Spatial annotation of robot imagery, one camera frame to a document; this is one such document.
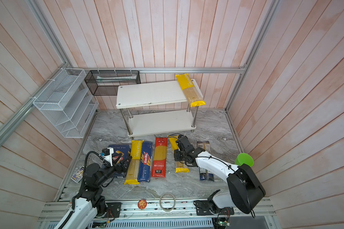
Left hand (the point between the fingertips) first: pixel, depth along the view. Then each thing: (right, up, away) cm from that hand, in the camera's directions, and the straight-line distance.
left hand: (127, 158), depth 80 cm
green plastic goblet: (+65, 0, -3) cm, 66 cm away
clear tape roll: (+23, -26, -6) cm, 35 cm away
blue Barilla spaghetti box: (+10, -7, +6) cm, 13 cm away
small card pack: (-31, -12, +4) cm, 34 cm away
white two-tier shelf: (+16, +37, +2) cm, 40 cm away
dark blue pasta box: (-5, -2, +2) cm, 5 cm away
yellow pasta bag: (+30, -5, -1) cm, 31 cm away
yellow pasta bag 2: (+2, -12, +3) cm, 13 cm away
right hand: (+29, +1, +9) cm, 30 cm away
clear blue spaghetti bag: (+45, -11, +4) cm, 47 cm away
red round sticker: (+10, -24, -4) cm, 26 cm away
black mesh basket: (-26, +50, +24) cm, 61 cm away
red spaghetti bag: (+18, -8, +7) cm, 21 cm away
